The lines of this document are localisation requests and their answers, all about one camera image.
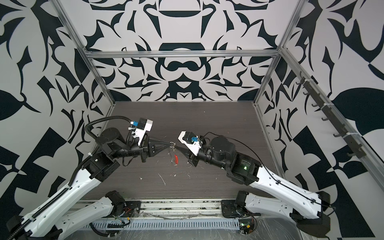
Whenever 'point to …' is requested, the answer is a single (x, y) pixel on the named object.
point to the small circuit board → (246, 226)
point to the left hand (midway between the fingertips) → (170, 142)
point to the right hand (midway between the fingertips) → (178, 142)
